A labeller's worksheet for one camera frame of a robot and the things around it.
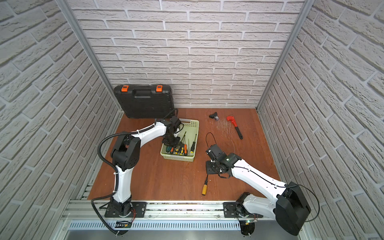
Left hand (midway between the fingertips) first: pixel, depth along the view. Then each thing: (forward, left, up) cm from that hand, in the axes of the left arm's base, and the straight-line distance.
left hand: (176, 144), depth 96 cm
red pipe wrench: (+21, -42, 0) cm, 47 cm away
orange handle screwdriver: (-3, -6, -1) cm, 7 cm away
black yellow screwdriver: (-1, -11, -1) cm, 11 cm away
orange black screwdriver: (-5, +2, +1) cm, 5 cm away
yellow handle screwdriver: (-28, -17, -1) cm, 33 cm away
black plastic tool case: (+26, +21, +14) cm, 36 cm away
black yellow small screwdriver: (0, -4, -1) cm, 4 cm away
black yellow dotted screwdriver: (-3, -2, 0) cm, 3 cm away
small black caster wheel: (+25, -29, -1) cm, 38 cm away
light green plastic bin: (+15, -11, -1) cm, 18 cm away
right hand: (-19, -20, +5) cm, 28 cm away
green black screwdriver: (-4, +5, +1) cm, 6 cm away
